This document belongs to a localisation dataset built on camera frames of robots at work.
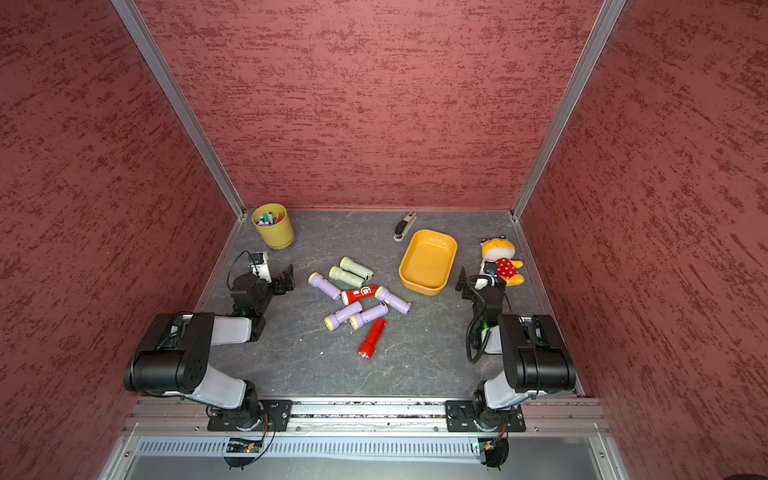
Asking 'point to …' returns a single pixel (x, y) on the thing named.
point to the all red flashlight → (367, 348)
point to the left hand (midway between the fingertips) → (278, 271)
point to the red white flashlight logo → (354, 295)
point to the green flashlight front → (346, 277)
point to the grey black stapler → (404, 225)
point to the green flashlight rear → (356, 268)
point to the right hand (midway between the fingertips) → (476, 272)
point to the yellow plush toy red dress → (501, 250)
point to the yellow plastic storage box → (427, 262)
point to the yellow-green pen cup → (274, 225)
